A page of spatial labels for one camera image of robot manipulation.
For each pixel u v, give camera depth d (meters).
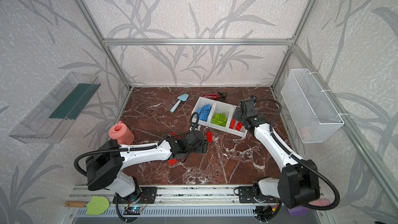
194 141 0.64
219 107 1.02
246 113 0.63
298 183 0.40
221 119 0.96
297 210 0.69
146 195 0.73
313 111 0.62
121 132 0.84
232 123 0.96
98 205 0.72
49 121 0.65
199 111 1.03
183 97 1.12
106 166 0.43
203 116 0.99
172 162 0.84
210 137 0.94
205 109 1.02
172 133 0.94
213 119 0.96
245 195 0.73
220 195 0.75
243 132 0.92
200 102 1.05
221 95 1.12
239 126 0.96
